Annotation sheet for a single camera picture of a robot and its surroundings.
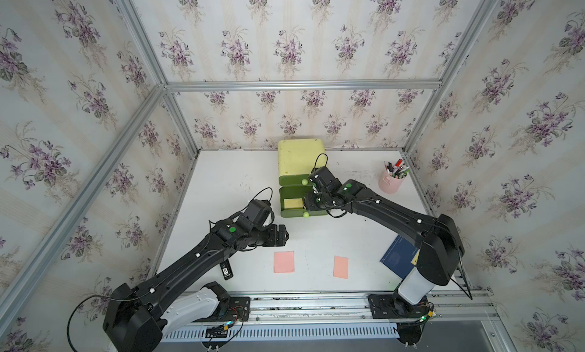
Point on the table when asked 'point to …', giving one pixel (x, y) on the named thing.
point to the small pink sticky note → (340, 267)
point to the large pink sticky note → (283, 262)
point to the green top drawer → (295, 180)
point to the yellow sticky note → (293, 203)
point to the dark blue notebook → (399, 256)
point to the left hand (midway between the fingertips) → (282, 239)
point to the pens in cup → (398, 171)
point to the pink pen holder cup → (389, 184)
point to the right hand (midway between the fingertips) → (310, 202)
